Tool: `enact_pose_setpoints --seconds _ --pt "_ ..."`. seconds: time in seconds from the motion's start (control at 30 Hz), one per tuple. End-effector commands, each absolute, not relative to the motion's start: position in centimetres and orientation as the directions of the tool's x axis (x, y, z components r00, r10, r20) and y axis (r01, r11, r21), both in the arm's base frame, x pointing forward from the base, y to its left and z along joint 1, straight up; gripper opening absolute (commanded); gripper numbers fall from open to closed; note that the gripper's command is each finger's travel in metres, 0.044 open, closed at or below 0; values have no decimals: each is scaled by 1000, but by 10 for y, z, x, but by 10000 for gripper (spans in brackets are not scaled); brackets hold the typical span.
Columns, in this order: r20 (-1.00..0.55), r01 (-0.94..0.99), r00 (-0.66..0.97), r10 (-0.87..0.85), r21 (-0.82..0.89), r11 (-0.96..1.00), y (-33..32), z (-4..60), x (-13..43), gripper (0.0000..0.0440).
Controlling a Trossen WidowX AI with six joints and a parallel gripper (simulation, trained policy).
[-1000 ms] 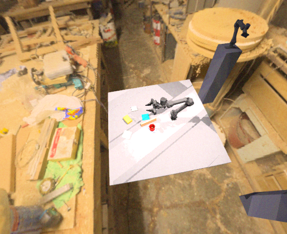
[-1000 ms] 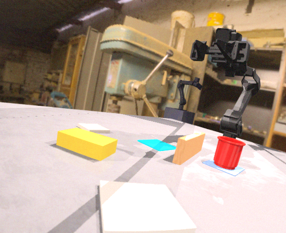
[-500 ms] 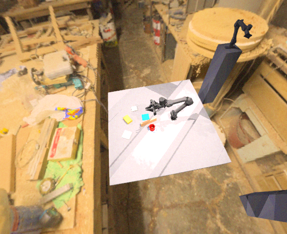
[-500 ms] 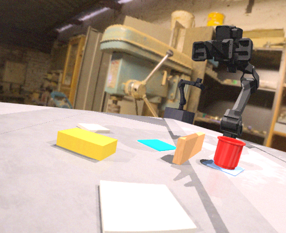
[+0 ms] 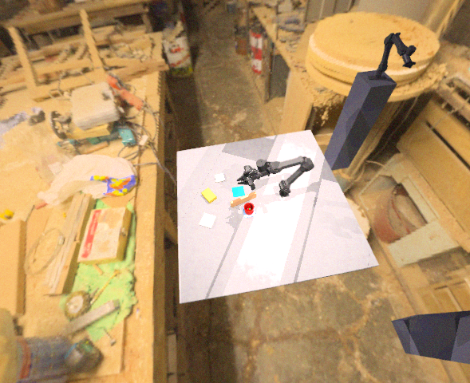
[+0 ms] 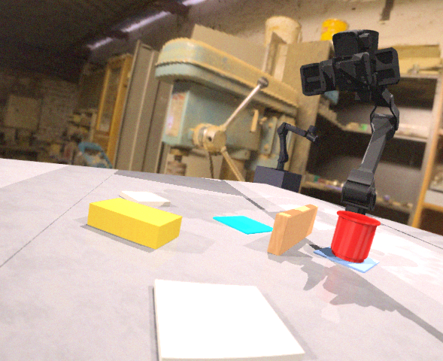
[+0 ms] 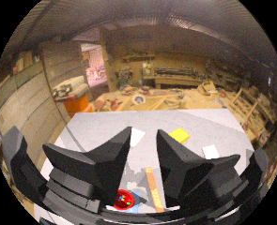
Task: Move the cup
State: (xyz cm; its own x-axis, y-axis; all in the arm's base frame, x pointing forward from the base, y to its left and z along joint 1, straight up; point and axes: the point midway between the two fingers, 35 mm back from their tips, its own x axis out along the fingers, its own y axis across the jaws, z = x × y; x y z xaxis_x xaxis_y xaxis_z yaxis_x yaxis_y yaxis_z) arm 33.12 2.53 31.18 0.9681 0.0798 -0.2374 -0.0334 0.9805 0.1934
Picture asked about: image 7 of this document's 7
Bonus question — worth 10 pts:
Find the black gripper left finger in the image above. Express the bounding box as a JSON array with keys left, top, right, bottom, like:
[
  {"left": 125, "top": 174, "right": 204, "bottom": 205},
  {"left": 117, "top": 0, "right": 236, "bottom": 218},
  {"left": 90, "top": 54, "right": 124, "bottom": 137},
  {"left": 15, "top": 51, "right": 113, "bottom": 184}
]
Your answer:
[{"left": 43, "top": 127, "right": 133, "bottom": 206}]

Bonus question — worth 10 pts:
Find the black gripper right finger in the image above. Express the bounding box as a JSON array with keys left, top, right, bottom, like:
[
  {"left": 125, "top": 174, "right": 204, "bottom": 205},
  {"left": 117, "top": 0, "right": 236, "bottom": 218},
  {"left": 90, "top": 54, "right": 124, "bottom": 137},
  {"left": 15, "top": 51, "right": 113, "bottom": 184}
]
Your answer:
[{"left": 156, "top": 128, "right": 240, "bottom": 209}]

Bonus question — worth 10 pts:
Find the yellow rectangular block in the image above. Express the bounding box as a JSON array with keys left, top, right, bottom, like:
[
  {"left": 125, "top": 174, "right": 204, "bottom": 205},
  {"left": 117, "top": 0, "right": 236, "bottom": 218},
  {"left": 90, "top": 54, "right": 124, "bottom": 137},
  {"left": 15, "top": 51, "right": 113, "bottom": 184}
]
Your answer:
[{"left": 168, "top": 127, "right": 188, "bottom": 143}]

